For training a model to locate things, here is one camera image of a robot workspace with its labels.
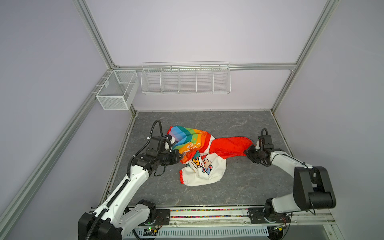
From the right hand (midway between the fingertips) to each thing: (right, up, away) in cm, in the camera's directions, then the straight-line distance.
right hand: (245, 153), depth 93 cm
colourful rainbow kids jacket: (-25, -2, +1) cm, 26 cm away
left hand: (-38, 0, -16) cm, 41 cm away
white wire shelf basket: (-21, +51, +11) cm, 57 cm away
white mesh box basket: (-83, +40, +6) cm, 93 cm away
